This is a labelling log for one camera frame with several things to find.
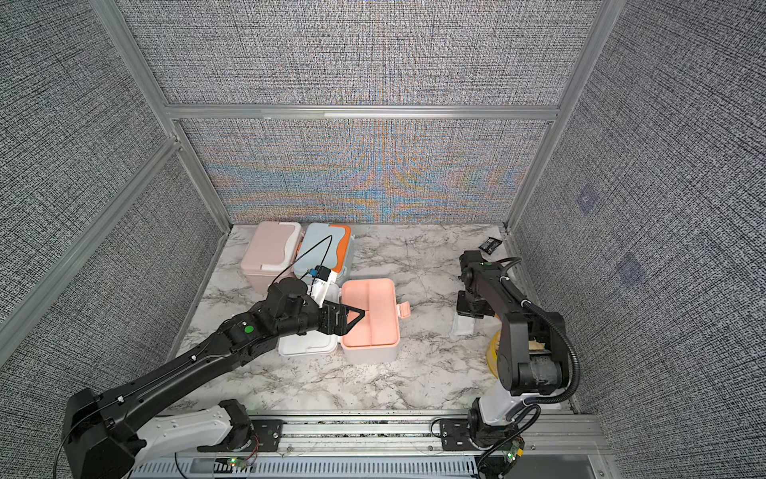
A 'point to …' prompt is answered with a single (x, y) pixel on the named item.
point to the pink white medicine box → (270, 252)
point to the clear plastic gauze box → (463, 325)
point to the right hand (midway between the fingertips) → (476, 305)
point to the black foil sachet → (491, 244)
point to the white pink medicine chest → (371, 337)
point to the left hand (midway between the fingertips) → (358, 310)
